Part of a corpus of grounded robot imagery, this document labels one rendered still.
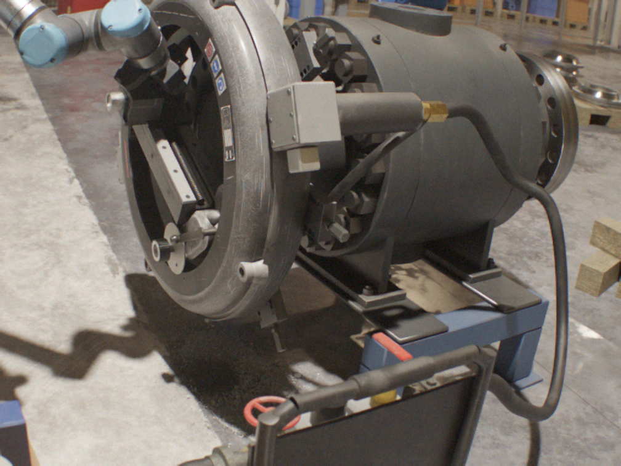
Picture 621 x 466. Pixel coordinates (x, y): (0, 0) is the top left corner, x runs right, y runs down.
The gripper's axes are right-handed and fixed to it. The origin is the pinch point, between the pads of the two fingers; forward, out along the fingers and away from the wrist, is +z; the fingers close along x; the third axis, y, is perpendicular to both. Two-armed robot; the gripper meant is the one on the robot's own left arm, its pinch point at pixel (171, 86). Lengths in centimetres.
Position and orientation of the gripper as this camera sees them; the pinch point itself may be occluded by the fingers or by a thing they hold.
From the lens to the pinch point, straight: 177.9
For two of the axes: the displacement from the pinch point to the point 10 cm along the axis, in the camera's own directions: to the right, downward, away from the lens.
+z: 1.6, 2.8, 9.5
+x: -7.2, -6.3, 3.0
